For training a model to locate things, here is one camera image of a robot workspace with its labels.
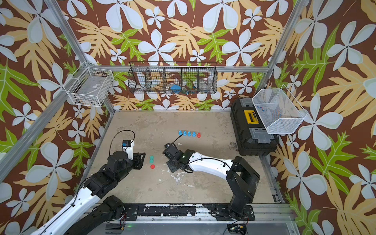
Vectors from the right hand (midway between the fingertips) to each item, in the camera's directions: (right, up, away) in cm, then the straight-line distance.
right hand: (171, 162), depth 85 cm
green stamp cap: (-14, -1, +9) cm, 16 cm away
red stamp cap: (-12, -4, +6) cm, 14 cm away
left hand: (-14, +8, -8) cm, 18 cm away
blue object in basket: (+1, +48, +12) cm, 50 cm away
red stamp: (+18, +15, +19) cm, 30 cm away
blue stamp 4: (+14, +16, +19) cm, 28 cm away
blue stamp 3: (+11, +16, +18) cm, 26 cm away
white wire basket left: (-49, +46, +1) cm, 67 cm away
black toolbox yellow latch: (+47, +19, +1) cm, 51 cm away
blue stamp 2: (+7, +16, +19) cm, 26 cm away
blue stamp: (+4, +16, +20) cm, 26 cm away
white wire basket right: (+63, +30, -2) cm, 70 cm away
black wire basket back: (+14, +55, +13) cm, 58 cm away
